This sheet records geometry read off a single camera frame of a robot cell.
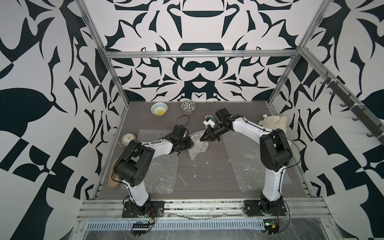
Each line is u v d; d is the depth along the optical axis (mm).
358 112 584
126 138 940
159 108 1142
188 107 1151
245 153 930
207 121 874
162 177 838
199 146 892
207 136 820
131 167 487
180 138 758
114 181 471
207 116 1065
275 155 517
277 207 685
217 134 801
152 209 727
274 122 964
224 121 730
